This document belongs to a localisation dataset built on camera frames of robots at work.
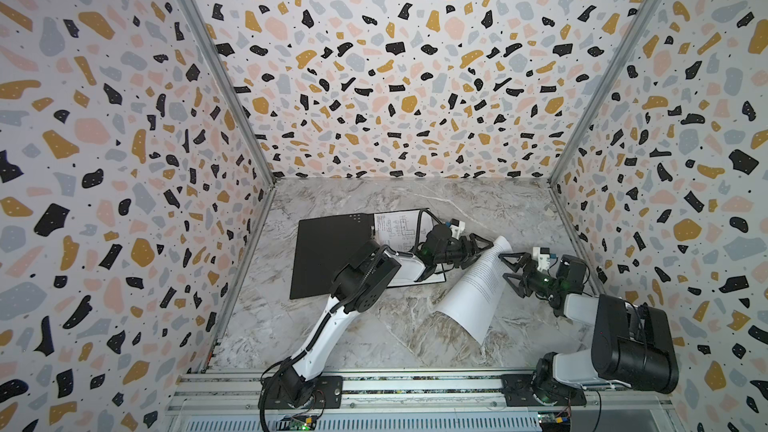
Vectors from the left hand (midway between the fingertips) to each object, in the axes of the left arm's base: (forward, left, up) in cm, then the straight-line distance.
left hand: (494, 249), depth 88 cm
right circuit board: (-41, -8, -12) cm, 43 cm away
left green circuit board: (-40, +52, -11) cm, 67 cm away
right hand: (-3, -2, -2) cm, 4 cm away
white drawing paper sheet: (+15, +26, -12) cm, 32 cm away
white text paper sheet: (-11, +6, -6) cm, 14 cm away
